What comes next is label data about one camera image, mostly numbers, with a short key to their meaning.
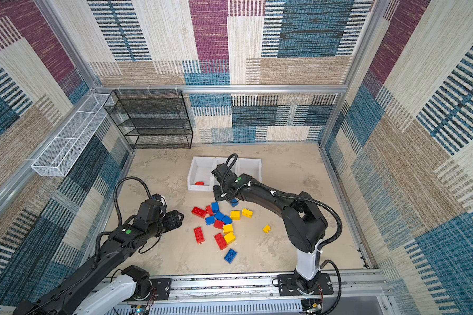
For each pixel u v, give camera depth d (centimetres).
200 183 102
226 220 90
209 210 92
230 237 84
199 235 85
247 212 91
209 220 91
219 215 91
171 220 72
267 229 87
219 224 90
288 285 73
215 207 93
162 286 74
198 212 92
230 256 81
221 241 84
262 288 76
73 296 43
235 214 92
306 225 48
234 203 89
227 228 87
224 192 66
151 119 111
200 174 111
